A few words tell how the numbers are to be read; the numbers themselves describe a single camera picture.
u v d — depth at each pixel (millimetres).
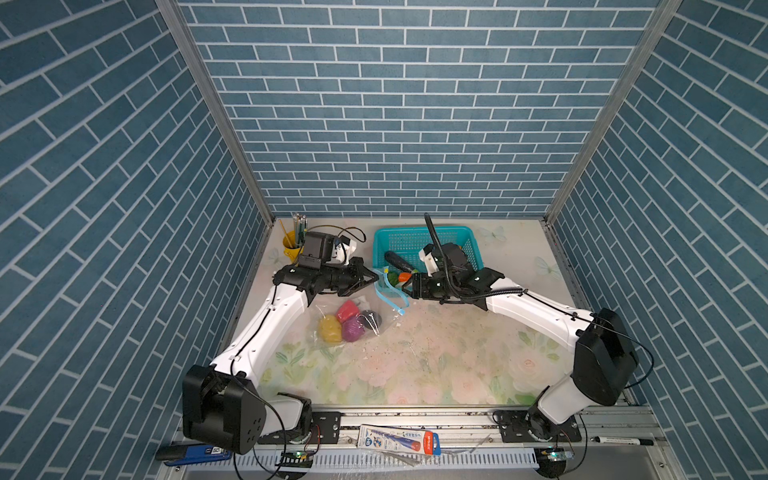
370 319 825
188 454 666
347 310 889
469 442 733
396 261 1042
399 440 710
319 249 610
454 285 630
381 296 763
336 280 668
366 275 753
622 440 718
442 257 632
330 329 862
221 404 390
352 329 844
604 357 443
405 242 1085
